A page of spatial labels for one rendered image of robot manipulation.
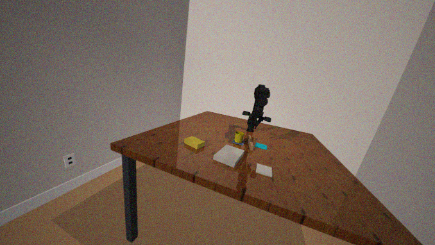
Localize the yellow rectangular block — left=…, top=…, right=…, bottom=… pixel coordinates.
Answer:
left=184, top=136, right=205, bottom=149

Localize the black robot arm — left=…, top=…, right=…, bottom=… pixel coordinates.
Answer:
left=247, top=84, right=270, bottom=132

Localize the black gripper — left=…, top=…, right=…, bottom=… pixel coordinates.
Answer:
left=242, top=105, right=271, bottom=128

